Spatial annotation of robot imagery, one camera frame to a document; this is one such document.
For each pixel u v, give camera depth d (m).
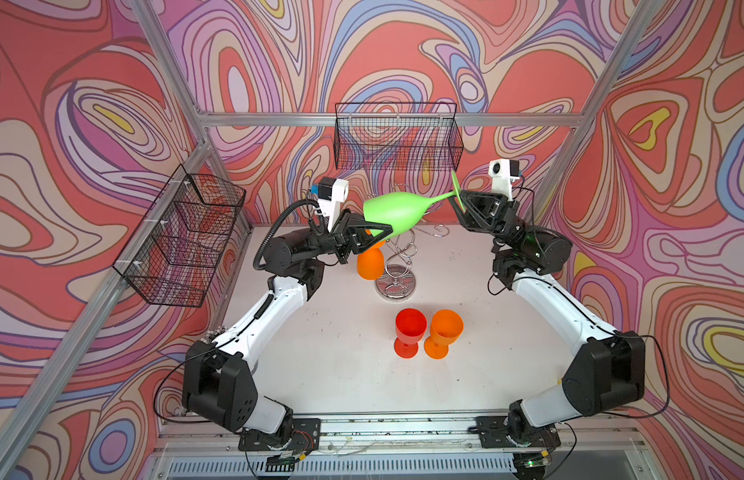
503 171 0.53
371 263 0.79
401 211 0.52
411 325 0.79
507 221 0.51
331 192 0.48
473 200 0.56
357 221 0.52
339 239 0.49
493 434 0.73
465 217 0.55
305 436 0.72
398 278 0.99
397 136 0.96
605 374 0.42
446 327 0.79
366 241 0.53
